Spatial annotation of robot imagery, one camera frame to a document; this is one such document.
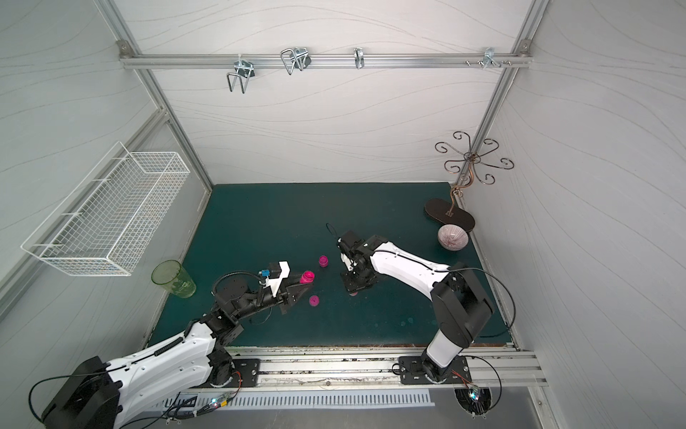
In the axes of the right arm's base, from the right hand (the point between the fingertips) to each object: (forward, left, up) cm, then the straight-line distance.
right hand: (352, 286), depth 84 cm
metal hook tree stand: (+36, -38, +25) cm, 58 cm away
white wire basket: (0, +64, +27) cm, 70 cm away
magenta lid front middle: (-3, +12, -5) cm, 14 cm away
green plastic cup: (0, +58, +4) cm, 58 cm away
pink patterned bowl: (+24, -38, -5) cm, 45 cm away
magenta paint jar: (-5, +12, +15) cm, 20 cm away
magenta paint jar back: (+11, +11, -5) cm, 16 cm away
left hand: (-5, +11, +13) cm, 18 cm away
